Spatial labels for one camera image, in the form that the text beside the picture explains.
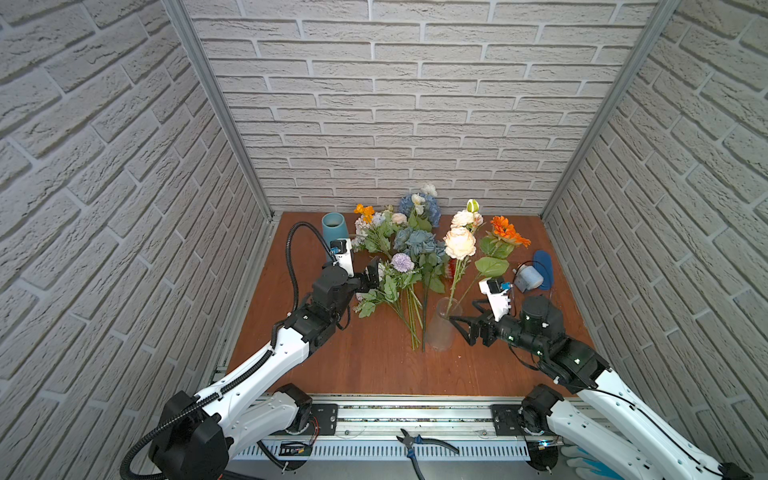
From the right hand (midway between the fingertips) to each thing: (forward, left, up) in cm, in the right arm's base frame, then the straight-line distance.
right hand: (467, 311), depth 71 cm
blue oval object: (+29, -40, -24) cm, 55 cm away
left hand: (+16, +24, +5) cm, 29 cm away
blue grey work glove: (-31, -25, -19) cm, 44 cm away
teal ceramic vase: (+30, +34, +1) cm, 46 cm away
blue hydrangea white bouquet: (+45, +5, -9) cm, 46 cm away
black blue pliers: (-24, +16, -19) cm, 34 cm away
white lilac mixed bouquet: (+17, +16, -10) cm, 25 cm away
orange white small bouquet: (+39, +23, -11) cm, 47 cm away
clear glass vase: (0, +5, -11) cm, 12 cm away
